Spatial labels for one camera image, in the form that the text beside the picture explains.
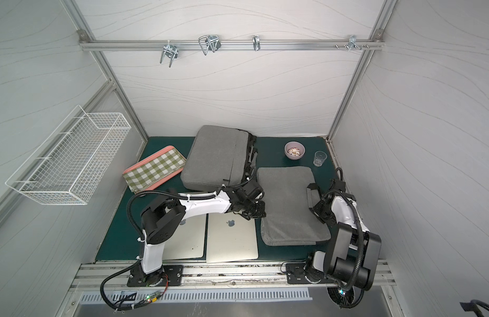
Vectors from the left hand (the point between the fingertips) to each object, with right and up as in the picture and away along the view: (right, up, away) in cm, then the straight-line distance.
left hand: (268, 217), depth 84 cm
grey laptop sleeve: (+9, -2, +2) cm, 9 cm away
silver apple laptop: (-34, -10, -2) cm, 35 cm away
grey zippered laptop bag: (-13, +27, +20) cm, 36 cm away
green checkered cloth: (-55, +23, +24) cm, 64 cm away
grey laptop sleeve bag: (-24, +27, +19) cm, 41 cm away
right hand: (+24, 0, +2) cm, 24 cm away
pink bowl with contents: (+18, +30, +27) cm, 44 cm away
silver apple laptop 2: (-17, -8, -2) cm, 18 cm away
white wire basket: (-72, +24, -15) cm, 78 cm away
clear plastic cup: (+31, +26, +24) cm, 47 cm away
